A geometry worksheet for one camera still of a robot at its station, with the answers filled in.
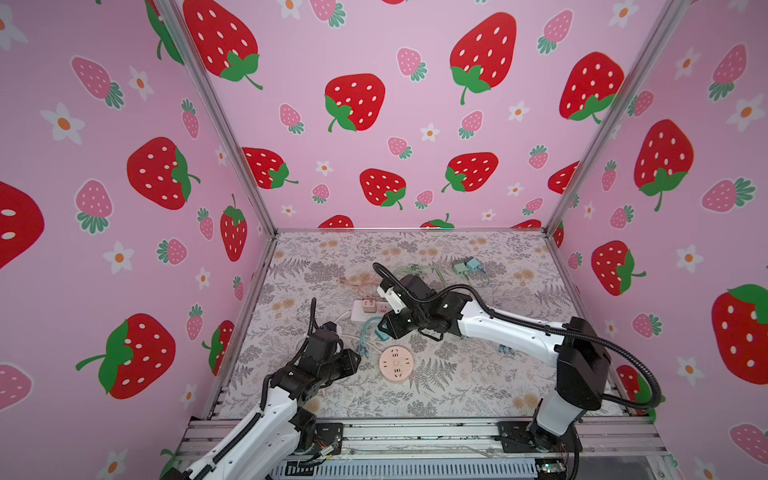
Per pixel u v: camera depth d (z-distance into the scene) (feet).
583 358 1.44
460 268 3.52
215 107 2.75
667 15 2.27
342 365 2.39
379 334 2.58
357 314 3.13
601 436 2.51
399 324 2.28
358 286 3.41
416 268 3.54
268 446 1.86
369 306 2.98
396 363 2.75
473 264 3.54
